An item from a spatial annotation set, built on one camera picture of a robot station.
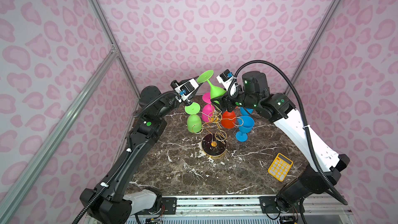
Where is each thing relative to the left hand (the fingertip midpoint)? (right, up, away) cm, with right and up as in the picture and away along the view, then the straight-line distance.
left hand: (197, 74), depth 56 cm
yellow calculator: (+44, -44, +27) cm, 68 cm away
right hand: (+8, -7, +7) cm, 13 cm away
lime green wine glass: (-3, -19, +22) cm, 30 cm away
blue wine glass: (+27, -23, +34) cm, 49 cm away
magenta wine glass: (+4, -13, +25) cm, 29 cm away
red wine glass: (+13, -17, +13) cm, 26 cm away
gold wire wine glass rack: (+9, -32, +35) cm, 48 cm away
